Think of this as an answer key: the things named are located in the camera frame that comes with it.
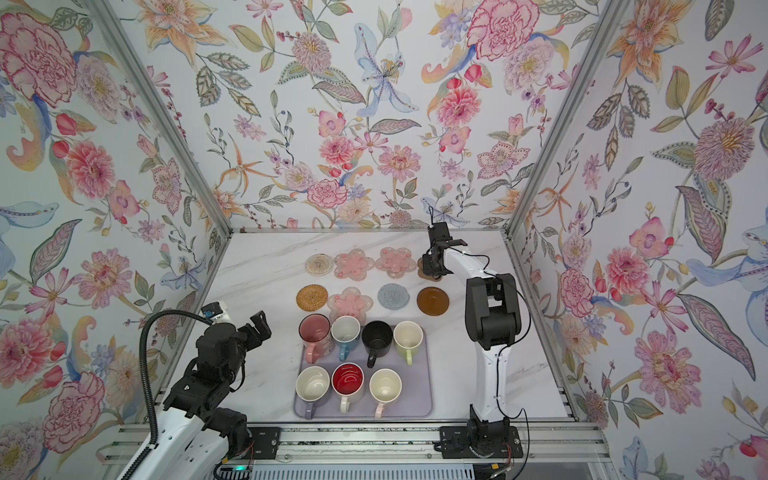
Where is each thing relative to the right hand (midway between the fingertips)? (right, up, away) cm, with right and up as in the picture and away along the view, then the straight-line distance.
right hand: (434, 266), depth 104 cm
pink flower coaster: (-28, +1, +7) cm, 29 cm away
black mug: (-19, -21, -18) cm, 34 cm away
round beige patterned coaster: (-41, +1, +6) cm, 42 cm away
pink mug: (-38, -20, -15) cm, 45 cm away
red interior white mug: (-28, -31, -22) cm, 47 cm away
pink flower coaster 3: (-29, -12, -3) cm, 32 cm away
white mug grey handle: (-37, -32, -22) cm, 54 cm away
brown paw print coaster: (-3, -3, +4) cm, 6 cm away
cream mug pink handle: (-17, -32, -23) cm, 43 cm away
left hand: (-51, -14, -25) cm, 59 cm away
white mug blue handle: (-29, -19, -17) cm, 38 cm away
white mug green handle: (-11, -21, -14) cm, 28 cm away
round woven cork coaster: (-42, -10, -3) cm, 43 cm away
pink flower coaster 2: (-13, +1, +7) cm, 15 cm away
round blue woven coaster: (-14, -10, -2) cm, 18 cm away
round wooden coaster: (-1, -11, -3) cm, 12 cm away
